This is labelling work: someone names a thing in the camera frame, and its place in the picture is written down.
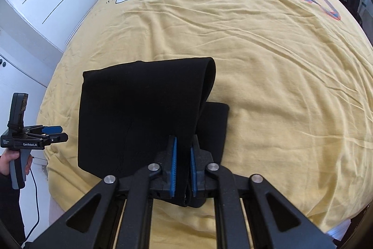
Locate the black pants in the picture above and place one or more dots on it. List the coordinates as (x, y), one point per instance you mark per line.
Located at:
(140, 109)

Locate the person's left forearm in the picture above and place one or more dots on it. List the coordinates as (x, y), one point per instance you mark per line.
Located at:
(8, 208)

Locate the person's left hand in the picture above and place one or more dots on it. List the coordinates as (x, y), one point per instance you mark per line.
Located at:
(4, 164)

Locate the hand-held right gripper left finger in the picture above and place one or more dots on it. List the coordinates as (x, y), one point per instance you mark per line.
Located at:
(174, 167)

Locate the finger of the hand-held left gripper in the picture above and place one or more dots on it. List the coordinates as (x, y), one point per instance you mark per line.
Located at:
(58, 137)
(52, 129)

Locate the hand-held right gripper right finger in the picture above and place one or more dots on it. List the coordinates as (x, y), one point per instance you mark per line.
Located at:
(193, 176)

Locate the yellow printed bed cover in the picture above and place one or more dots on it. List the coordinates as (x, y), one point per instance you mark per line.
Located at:
(262, 62)

